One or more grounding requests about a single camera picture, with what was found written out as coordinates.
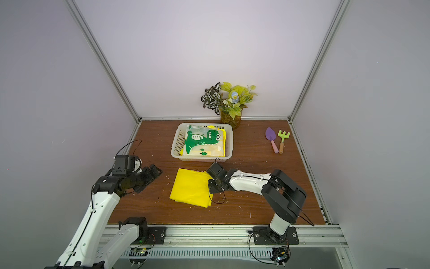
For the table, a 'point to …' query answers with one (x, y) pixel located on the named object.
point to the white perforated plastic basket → (180, 139)
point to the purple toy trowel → (270, 134)
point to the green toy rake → (283, 135)
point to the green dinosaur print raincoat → (203, 140)
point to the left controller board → (138, 255)
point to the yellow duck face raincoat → (224, 134)
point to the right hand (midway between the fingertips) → (211, 185)
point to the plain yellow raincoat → (192, 187)
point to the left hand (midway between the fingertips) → (159, 174)
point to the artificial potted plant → (228, 101)
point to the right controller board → (281, 255)
